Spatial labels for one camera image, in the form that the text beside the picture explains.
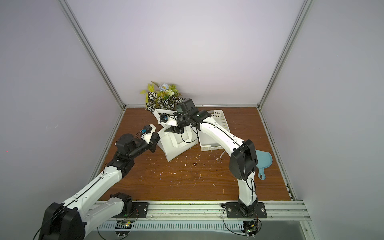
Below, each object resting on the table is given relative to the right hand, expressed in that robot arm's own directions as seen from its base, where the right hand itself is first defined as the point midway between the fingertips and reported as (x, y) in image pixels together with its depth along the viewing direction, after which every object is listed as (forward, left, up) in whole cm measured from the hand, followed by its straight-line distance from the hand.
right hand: (166, 121), depth 78 cm
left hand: (-6, +1, -3) cm, 7 cm away
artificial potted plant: (+19, +6, +1) cm, 20 cm away
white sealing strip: (-6, -32, -26) cm, 41 cm away
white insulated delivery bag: (-9, -2, -9) cm, 13 cm away
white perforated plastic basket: (+2, -22, -25) cm, 33 cm away
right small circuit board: (-43, -43, -28) cm, 67 cm away
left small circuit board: (-44, +19, -27) cm, 55 cm away
